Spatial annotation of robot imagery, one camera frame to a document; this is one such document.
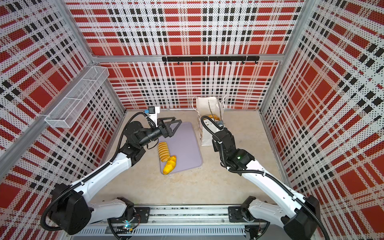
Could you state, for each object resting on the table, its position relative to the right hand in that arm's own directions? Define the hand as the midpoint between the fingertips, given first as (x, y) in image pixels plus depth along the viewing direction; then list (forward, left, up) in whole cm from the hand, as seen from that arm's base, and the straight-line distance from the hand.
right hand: (222, 136), depth 75 cm
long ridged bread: (+3, +35, -20) cm, 41 cm away
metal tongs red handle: (+11, +5, +5) cm, 13 cm away
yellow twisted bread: (-6, +30, -21) cm, 37 cm away
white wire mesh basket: (+22, +94, -2) cm, 96 cm away
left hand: (+2, +22, +9) cm, 24 cm away
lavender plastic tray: (+10, +24, -24) cm, 35 cm away
